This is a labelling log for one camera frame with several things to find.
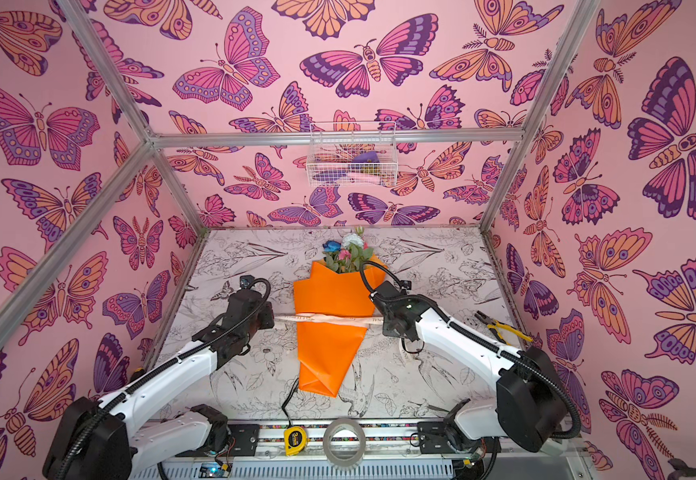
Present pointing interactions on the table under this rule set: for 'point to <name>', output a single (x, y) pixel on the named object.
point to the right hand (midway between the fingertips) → (398, 322)
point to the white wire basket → (352, 154)
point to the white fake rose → (352, 238)
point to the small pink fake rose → (344, 254)
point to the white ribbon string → (333, 318)
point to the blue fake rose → (331, 246)
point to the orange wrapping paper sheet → (327, 352)
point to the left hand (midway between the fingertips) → (267, 301)
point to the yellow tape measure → (296, 438)
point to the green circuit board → (212, 470)
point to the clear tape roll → (326, 442)
